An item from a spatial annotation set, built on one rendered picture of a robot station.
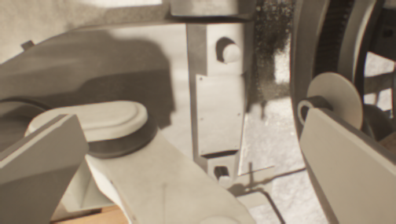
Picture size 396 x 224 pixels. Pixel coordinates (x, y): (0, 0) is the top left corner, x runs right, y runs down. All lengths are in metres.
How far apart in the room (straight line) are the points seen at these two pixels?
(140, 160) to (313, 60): 0.33
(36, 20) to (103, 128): 0.41
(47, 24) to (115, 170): 0.47
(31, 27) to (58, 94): 0.24
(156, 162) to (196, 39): 0.25
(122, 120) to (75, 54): 0.20
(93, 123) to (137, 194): 0.14
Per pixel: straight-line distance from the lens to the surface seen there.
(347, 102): 0.34
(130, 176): 0.31
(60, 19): 0.66
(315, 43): 0.38
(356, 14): 0.40
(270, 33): 0.70
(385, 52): 0.45
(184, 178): 0.29
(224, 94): 0.49
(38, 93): 0.55
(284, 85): 0.80
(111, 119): 0.35
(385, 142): 0.30
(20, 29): 0.71
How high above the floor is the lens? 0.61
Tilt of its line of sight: 58 degrees down
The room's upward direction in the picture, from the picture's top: 158 degrees clockwise
